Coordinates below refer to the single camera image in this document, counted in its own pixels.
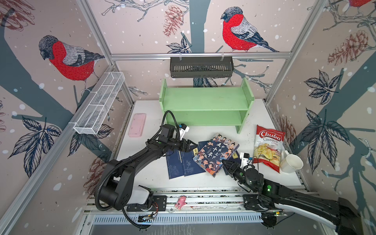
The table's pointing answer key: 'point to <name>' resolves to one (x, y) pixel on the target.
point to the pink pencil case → (137, 125)
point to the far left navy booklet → (175, 164)
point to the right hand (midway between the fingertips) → (220, 164)
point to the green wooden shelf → (227, 106)
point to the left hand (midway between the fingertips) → (193, 145)
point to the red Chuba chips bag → (269, 145)
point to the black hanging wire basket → (199, 67)
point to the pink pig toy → (181, 202)
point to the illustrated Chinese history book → (210, 157)
